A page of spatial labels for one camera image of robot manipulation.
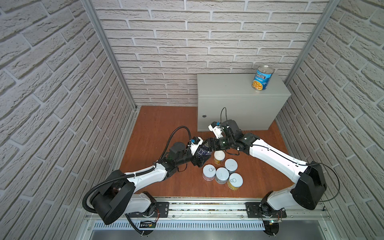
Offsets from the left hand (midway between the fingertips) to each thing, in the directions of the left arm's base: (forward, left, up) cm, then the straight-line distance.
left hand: (205, 148), depth 79 cm
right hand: (0, 0, +4) cm, 4 cm away
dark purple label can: (-4, +2, +4) cm, 6 cm away
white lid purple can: (-10, -2, -10) cm, 14 cm away
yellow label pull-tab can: (-15, -16, -9) cm, 23 cm away
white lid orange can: (-1, -8, -8) cm, 11 cm away
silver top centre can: (-12, -9, -9) cm, 18 cm away
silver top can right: (-6, -15, -9) cm, 19 cm away
